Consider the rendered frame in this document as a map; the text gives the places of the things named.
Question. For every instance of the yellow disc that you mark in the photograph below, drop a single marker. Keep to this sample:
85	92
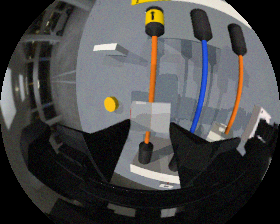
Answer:
111	104

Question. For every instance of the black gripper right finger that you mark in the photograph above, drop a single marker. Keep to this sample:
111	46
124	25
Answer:
193	154

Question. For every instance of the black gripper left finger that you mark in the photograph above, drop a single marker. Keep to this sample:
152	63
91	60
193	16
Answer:
103	147

